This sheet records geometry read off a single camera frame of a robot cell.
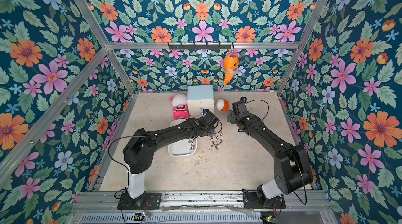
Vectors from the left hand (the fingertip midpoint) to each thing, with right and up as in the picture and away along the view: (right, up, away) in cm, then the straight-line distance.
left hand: (211, 129), depth 91 cm
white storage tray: (-15, -11, -1) cm, 19 cm away
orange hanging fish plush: (+12, +39, +3) cm, 41 cm away
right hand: (+15, +9, -1) cm, 18 cm away
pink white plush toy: (-21, +13, +11) cm, 27 cm away
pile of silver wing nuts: (-12, -11, 0) cm, 16 cm away
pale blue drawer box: (-7, +19, +5) cm, 21 cm away
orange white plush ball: (+7, +14, +15) cm, 22 cm away
